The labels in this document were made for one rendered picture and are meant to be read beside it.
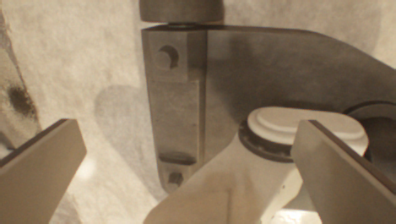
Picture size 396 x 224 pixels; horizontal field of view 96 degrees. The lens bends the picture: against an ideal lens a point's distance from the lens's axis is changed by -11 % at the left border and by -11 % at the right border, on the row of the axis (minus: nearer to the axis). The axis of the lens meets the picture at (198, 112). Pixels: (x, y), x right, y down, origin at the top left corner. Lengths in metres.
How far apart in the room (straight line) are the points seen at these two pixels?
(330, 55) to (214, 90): 0.26
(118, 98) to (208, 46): 0.46
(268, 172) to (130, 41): 0.57
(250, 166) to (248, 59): 0.23
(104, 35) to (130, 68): 0.14
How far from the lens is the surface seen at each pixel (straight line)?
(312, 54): 0.48
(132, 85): 0.76
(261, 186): 0.31
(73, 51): 0.86
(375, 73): 0.54
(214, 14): 0.47
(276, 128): 0.35
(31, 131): 1.30
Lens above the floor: 0.61
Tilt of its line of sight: 59 degrees down
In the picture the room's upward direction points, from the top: 157 degrees counter-clockwise
